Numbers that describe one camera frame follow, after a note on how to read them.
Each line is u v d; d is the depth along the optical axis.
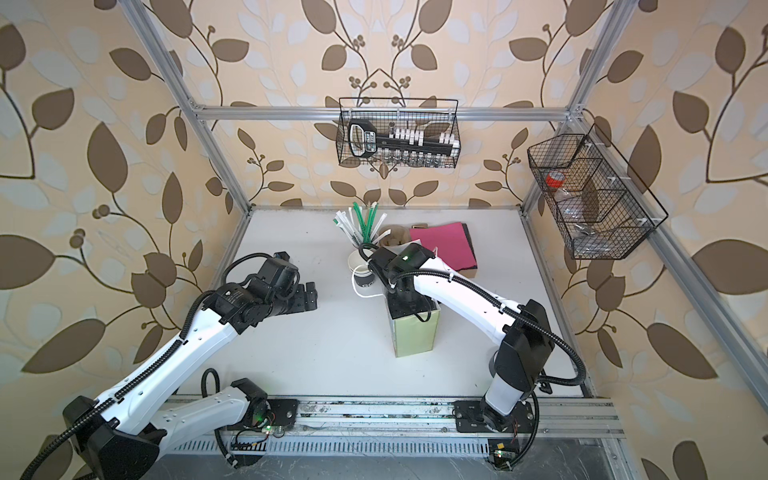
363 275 0.91
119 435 0.38
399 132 0.82
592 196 0.80
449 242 1.06
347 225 0.93
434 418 0.75
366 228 0.97
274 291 0.57
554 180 0.88
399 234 1.08
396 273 0.53
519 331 0.43
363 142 0.85
